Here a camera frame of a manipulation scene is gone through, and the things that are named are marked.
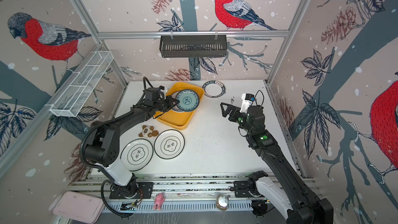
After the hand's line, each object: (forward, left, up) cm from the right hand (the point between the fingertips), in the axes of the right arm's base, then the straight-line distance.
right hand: (225, 107), depth 75 cm
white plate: (-16, +49, -24) cm, 57 cm away
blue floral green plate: (+13, +21, -11) cm, 27 cm away
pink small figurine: (-37, +30, -22) cm, 53 cm away
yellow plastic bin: (+4, +27, -21) cm, 35 cm away
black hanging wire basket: (+50, +20, +4) cm, 54 cm away
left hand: (+10, +26, -8) cm, 29 cm away
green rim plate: (+35, +6, -24) cm, 42 cm away
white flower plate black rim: (-10, +32, -24) cm, 41 cm away
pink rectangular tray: (-41, +65, -21) cm, 80 cm away
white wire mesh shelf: (+5, +74, +8) cm, 75 cm away
